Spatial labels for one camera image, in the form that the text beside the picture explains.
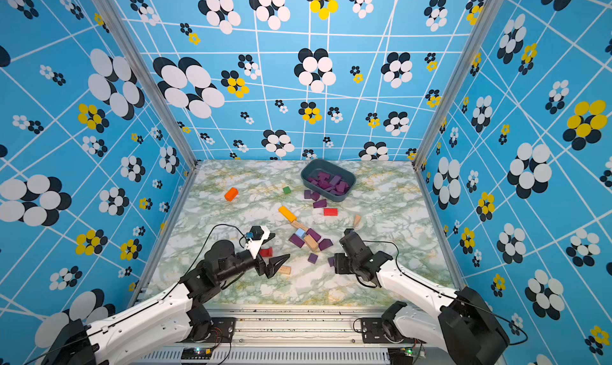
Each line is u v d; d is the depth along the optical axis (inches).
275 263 25.5
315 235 36.8
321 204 41.5
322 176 44.1
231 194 42.1
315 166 44.3
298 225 38.0
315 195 41.4
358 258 25.9
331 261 35.0
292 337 28.5
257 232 24.4
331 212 40.4
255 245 25.2
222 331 28.5
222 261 23.9
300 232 36.8
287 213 39.8
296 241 36.7
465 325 15.9
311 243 35.8
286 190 42.7
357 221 38.1
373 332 28.4
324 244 35.9
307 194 41.3
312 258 34.9
